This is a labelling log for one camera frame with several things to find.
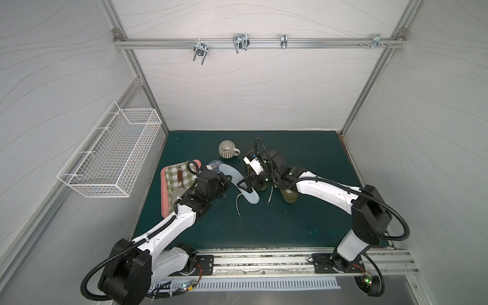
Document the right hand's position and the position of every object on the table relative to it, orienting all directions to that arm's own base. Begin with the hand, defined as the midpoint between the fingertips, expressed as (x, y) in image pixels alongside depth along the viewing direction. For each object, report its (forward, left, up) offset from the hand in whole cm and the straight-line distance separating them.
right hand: (243, 179), depth 81 cm
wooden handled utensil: (+8, +35, -13) cm, 38 cm away
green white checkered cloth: (-1, +34, -14) cm, 37 cm away
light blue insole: (-6, -4, -5) cm, 9 cm away
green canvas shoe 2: (-2, -22, -11) cm, 24 cm away
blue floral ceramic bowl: (+15, +17, -11) cm, 25 cm away
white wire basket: (-5, +49, +16) cm, 52 cm away
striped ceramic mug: (+28, +12, -14) cm, 34 cm away
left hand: (+1, +4, 0) cm, 4 cm away
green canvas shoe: (-1, -2, +9) cm, 9 cm away
